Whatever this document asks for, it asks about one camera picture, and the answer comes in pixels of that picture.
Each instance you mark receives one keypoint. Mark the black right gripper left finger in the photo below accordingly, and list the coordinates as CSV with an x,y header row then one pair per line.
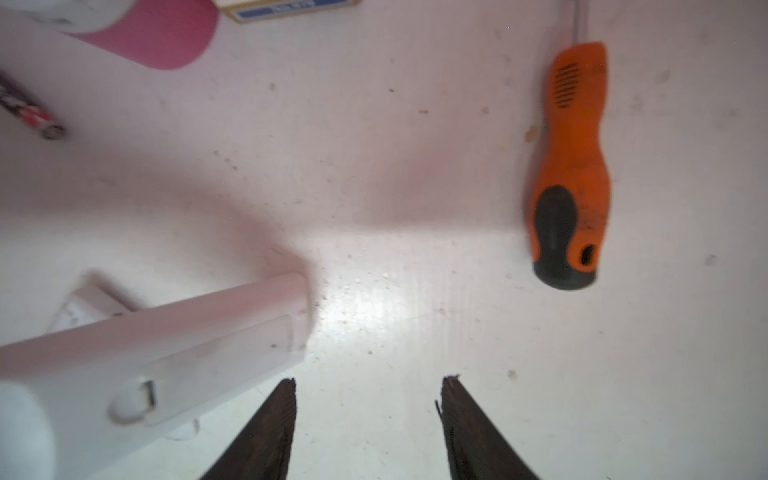
x,y
262,449

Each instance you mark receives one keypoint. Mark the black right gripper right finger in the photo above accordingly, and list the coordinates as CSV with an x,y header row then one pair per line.
x,y
476,450

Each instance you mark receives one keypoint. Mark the white remote with coloured buttons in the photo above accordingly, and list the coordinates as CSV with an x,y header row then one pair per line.
x,y
75,401

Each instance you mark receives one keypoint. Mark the white remote with back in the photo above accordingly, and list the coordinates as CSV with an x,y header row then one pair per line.
x,y
86,306

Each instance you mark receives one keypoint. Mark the orange handled screwdriver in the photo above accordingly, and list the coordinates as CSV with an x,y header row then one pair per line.
x,y
571,193

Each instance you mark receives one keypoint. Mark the black red AAA battery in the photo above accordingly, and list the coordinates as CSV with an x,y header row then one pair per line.
x,y
22,106

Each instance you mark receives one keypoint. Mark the pink round speaker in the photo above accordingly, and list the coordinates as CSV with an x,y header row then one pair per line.
x,y
158,34

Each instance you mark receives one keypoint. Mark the small purple card box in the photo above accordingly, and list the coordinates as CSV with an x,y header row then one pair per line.
x,y
250,11

